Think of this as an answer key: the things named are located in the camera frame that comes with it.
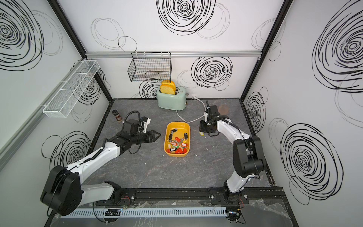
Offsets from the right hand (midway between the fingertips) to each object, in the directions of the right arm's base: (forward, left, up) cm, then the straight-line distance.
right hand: (201, 128), depth 91 cm
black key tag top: (+3, +19, -8) cm, 20 cm away
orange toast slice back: (+31, +25, +14) cm, 42 cm away
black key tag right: (-1, +10, -8) cm, 13 cm away
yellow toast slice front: (+26, +24, +12) cm, 37 cm away
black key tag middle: (-3, +21, -8) cm, 23 cm away
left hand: (-9, +27, +5) cm, 29 cm away
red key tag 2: (-12, +15, -9) cm, 21 cm away
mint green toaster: (+26, +20, -3) cm, 33 cm away
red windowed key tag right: (-8, +11, -7) cm, 16 cm away
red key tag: (-5, +15, -8) cm, 18 cm away
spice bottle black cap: (+10, +60, -2) cm, 61 cm away
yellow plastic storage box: (-6, +16, -8) cm, 19 cm away
